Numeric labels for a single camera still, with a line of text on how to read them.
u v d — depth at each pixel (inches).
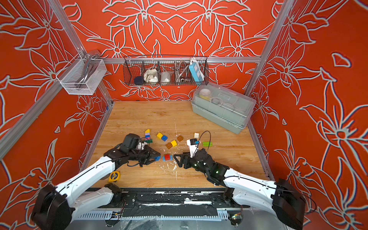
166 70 39.1
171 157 34.4
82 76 32.8
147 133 38.4
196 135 38.4
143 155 27.0
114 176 31.3
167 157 33.7
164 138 38.3
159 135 38.4
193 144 26.9
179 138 37.8
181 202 28.7
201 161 22.8
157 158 29.9
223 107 35.4
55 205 15.3
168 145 36.4
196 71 34.2
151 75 36.0
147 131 38.9
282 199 16.2
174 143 36.5
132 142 25.0
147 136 38.1
